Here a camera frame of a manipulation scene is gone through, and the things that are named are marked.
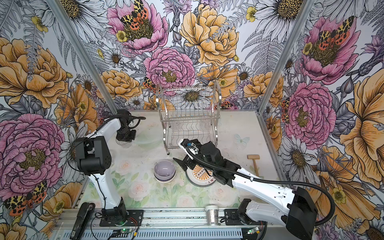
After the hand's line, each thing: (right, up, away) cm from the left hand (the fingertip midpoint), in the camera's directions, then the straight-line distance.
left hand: (128, 143), depth 95 cm
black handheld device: (-14, -33, -19) cm, 41 cm away
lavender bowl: (+24, -14, -10) cm, 30 cm away
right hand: (+35, -2, -23) cm, 42 cm away
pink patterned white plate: (+44, -18, -8) cm, 48 cm away
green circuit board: (+8, -38, -23) cm, 45 cm away
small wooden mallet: (+78, -8, -1) cm, 78 cm away
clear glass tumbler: (-2, 0, -2) cm, 2 cm away
